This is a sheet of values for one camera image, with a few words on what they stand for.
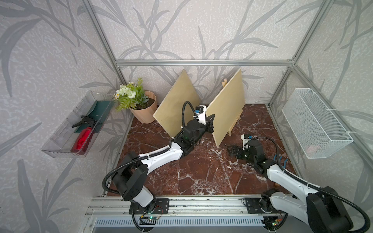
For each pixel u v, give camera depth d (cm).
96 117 67
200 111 65
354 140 58
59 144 59
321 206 40
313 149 71
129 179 43
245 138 79
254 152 66
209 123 67
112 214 75
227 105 115
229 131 98
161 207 72
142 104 99
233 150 77
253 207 73
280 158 91
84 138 58
